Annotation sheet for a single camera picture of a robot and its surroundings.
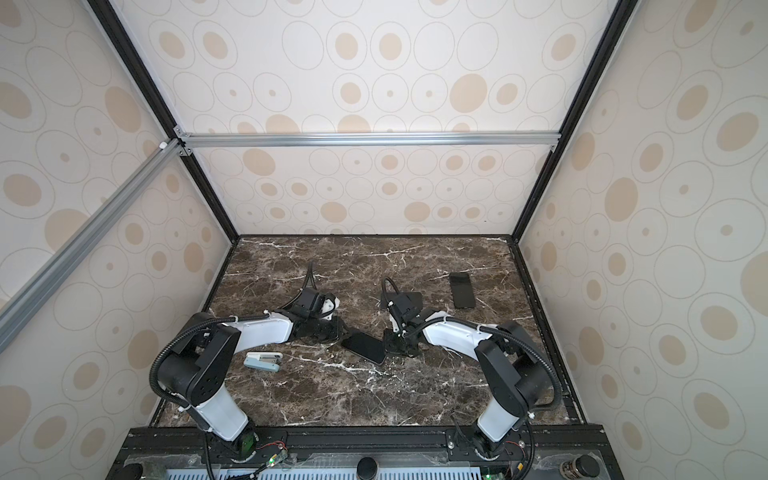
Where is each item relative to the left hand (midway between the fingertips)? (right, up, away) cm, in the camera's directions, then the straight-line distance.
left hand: (358, 330), depth 91 cm
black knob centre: (+5, -23, -27) cm, 36 cm away
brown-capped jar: (+51, -23, -27) cm, 62 cm away
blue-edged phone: (+10, +9, -19) cm, 24 cm away
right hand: (+9, -6, -3) cm, 11 cm away
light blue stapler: (-26, -8, -4) cm, 27 cm away
